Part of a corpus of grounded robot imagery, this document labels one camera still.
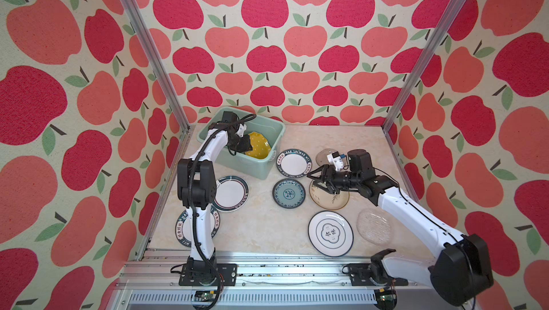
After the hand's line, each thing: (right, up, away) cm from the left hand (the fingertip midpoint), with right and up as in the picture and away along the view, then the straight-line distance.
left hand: (253, 148), depth 98 cm
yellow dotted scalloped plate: (+3, 0, +6) cm, 7 cm away
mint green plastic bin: (+9, +9, +3) cm, 13 cm away
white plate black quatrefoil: (+32, -34, -14) cm, 49 cm away
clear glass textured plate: (+51, -32, -12) cm, 62 cm away
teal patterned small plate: (+16, -21, -2) cm, 26 cm away
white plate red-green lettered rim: (+20, -8, +7) cm, 22 cm away
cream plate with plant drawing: (+33, -23, -5) cm, 40 cm away
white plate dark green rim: (-9, -21, -5) cm, 23 cm away
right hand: (+24, -11, -21) cm, 34 cm away
